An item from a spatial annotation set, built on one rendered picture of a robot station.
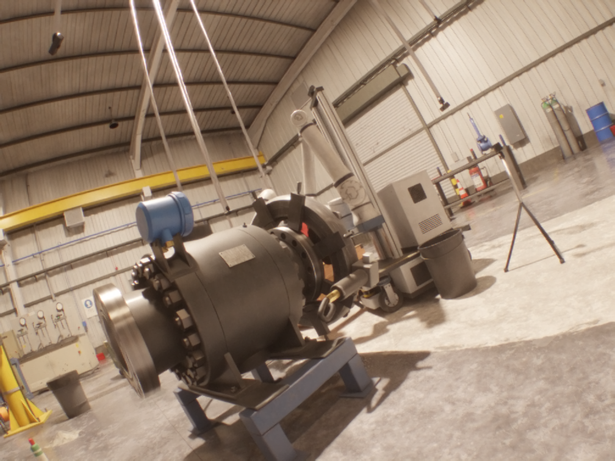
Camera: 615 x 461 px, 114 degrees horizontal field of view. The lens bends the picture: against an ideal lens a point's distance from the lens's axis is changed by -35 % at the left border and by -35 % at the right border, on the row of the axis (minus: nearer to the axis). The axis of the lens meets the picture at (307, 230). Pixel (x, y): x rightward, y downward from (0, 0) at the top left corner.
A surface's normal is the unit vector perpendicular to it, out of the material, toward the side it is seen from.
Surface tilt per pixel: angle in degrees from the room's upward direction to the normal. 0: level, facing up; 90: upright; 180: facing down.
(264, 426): 90
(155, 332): 91
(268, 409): 90
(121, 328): 76
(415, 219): 90
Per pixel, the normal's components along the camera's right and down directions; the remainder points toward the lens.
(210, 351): 0.77, 0.15
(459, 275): -0.11, 0.05
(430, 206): 0.14, -0.12
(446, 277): -0.62, 0.29
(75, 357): 0.45, -0.25
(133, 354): 0.72, -0.15
